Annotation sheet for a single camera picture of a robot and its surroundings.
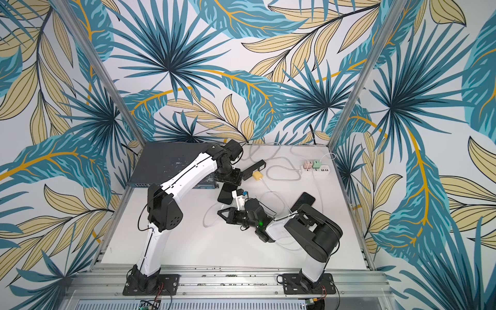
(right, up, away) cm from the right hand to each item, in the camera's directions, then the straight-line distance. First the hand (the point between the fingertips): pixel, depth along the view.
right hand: (207, 226), depth 78 cm
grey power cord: (+31, +25, +35) cm, 53 cm away
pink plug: (+47, +25, +22) cm, 58 cm away
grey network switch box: (-33, +27, +31) cm, 53 cm away
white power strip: (+58, +22, +28) cm, 68 cm away
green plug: (+53, +25, +25) cm, 64 cm away
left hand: (+9, +17, +9) cm, 21 cm away
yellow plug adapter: (+21, +19, +27) cm, 39 cm away
